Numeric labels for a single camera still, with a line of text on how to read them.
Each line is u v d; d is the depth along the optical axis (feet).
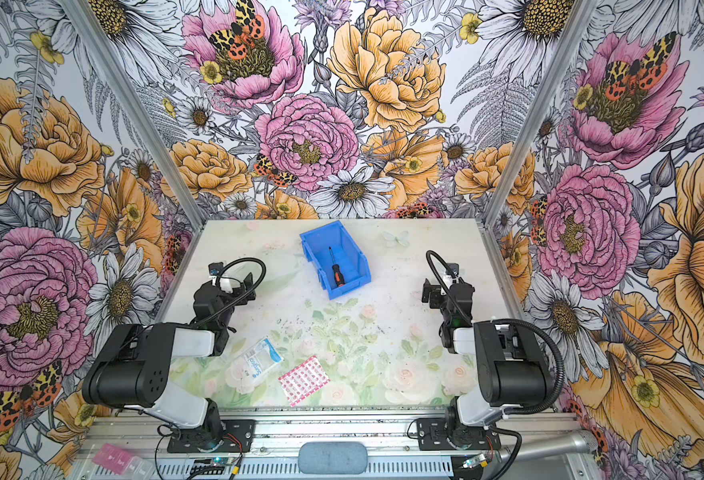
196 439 2.23
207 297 2.35
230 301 2.60
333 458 2.26
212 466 2.36
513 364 1.53
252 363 2.79
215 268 2.61
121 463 2.29
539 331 1.51
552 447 2.33
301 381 2.73
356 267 3.45
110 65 2.61
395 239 3.83
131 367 1.51
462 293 2.39
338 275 3.37
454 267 2.66
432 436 2.43
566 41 2.50
